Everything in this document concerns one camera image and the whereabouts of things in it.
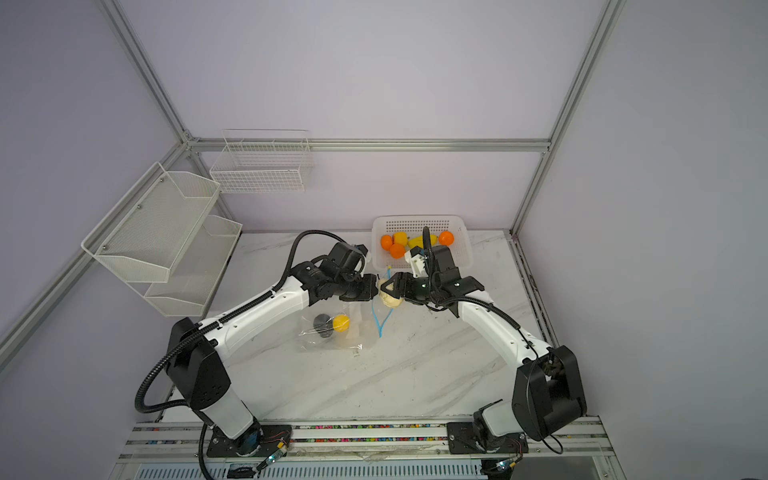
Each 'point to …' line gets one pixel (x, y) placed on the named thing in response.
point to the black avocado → (320, 324)
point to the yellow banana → (418, 241)
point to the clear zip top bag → (368, 322)
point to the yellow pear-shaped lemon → (341, 322)
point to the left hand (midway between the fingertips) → (377, 292)
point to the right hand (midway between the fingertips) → (387, 289)
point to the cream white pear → (388, 299)
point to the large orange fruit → (386, 242)
